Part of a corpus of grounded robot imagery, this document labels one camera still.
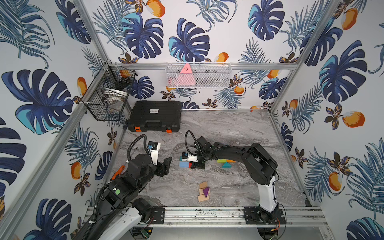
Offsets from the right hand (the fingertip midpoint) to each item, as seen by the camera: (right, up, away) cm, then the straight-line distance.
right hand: (193, 162), depth 94 cm
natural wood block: (+5, -16, -15) cm, 22 cm away
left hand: (-13, +9, -26) cm, 30 cm away
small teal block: (+20, -1, -4) cm, 21 cm away
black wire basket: (-48, +39, -11) cm, 63 cm away
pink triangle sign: (-4, +52, -4) cm, 53 cm away
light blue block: (-5, 0, -5) cm, 7 cm away
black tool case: (-28, +30, +16) cm, 44 cm away
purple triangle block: (+7, -12, -14) cm, 20 cm away
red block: (-2, -1, -4) cm, 4 cm away
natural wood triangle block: (+5, -10, -12) cm, 17 cm away
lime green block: (+14, +6, -24) cm, 28 cm away
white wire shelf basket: (+3, +55, -1) cm, 55 cm away
